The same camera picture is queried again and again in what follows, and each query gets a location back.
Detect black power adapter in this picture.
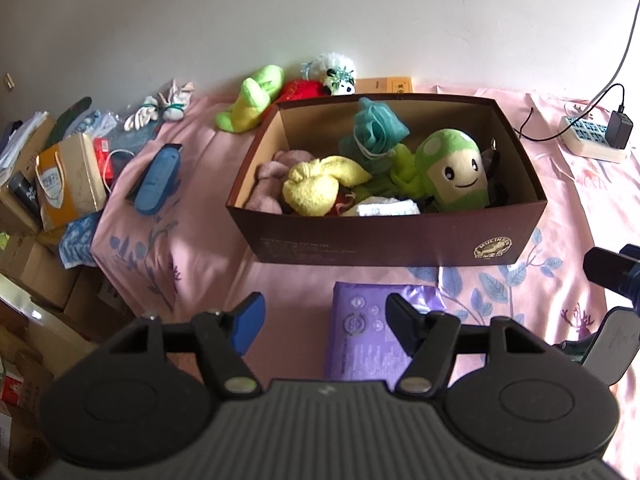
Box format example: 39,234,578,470
605,112,634,150

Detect neon green dinosaur plush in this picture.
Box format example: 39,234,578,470
352,143,437,212

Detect pink plush toy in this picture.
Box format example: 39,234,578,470
245,150,314,214

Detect blue slipper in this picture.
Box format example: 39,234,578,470
126,143,182,216

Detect white power strip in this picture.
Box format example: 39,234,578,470
560,116,630,162

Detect teal mesh bath sponge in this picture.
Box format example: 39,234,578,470
338,96,409,174

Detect orange white paper bag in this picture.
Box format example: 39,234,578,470
35,133,106,232

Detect red panda plush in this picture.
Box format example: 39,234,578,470
274,52,356,104

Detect brown cardboard box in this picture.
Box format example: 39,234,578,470
227,93,547,266

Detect white gloves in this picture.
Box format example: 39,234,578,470
124,96,160,132

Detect purple tissue pack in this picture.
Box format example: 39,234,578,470
324,282,445,388

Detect green mushroom plush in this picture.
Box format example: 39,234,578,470
414,129,489,212

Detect cardboard storage boxes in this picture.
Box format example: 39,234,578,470
0,114,137,476

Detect white small bunny doll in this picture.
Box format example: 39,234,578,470
162,80,195,122

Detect yellow towel plush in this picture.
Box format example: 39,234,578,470
282,156,372,217

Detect pink bed sheet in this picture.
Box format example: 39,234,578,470
92,89,639,383

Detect lime green frog plush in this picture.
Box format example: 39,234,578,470
215,64,285,133

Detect black charger cable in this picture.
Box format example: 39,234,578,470
512,0,640,143

